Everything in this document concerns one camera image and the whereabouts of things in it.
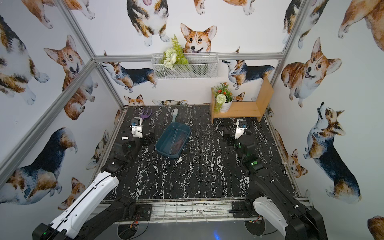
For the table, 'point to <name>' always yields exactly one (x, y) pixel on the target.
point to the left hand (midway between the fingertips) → (144, 124)
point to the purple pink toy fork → (145, 116)
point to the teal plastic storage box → (163, 144)
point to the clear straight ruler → (173, 141)
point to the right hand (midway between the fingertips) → (238, 125)
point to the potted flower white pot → (223, 98)
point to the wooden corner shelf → (246, 109)
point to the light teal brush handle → (174, 112)
